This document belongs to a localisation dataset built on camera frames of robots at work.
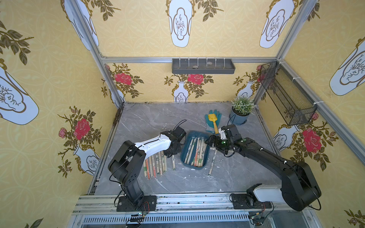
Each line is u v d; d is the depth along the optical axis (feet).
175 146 2.19
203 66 3.02
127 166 1.51
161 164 2.86
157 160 2.89
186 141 2.56
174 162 2.82
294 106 2.73
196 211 2.36
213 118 3.58
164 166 2.87
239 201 2.43
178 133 2.40
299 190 1.37
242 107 3.15
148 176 2.69
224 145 2.44
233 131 2.23
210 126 3.47
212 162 2.88
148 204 2.38
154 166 2.81
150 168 2.81
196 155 2.96
